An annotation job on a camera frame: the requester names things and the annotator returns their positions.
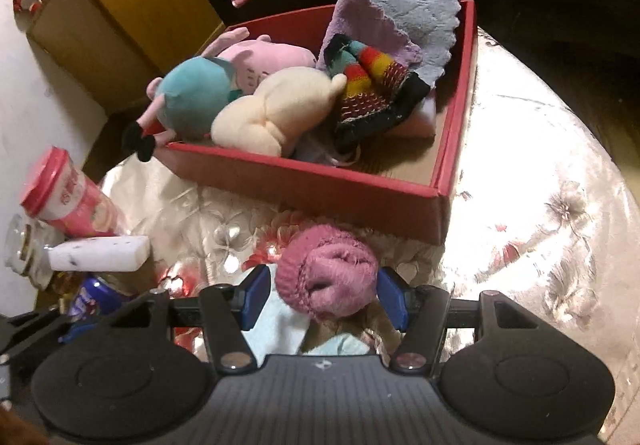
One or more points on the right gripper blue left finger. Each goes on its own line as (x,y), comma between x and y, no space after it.
(226,312)

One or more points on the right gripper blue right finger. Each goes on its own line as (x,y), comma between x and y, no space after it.
(420,314)

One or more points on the light blue cloth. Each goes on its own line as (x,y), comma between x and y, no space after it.
(280,330)

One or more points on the pink knitted hat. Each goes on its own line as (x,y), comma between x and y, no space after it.
(327,273)

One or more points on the pink pig plush toy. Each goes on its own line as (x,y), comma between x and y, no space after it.
(185,102)

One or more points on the purple plush towel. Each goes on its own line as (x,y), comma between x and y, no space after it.
(417,33)

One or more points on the clear glass jar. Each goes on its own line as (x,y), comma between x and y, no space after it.
(26,249)

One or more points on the blue can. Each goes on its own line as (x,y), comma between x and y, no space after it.
(95,299)

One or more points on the red cardboard box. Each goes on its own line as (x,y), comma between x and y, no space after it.
(411,196)

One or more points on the pink lid drink cup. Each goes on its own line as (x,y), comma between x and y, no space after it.
(58,193)

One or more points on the floral white tablecloth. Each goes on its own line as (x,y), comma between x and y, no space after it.
(540,212)

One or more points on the cream plush toy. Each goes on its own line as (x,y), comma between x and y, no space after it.
(286,105)

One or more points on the colourful striped knit sock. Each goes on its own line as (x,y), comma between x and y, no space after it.
(380,92)

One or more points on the wooden corner cabinet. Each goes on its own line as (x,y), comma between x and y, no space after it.
(114,48)

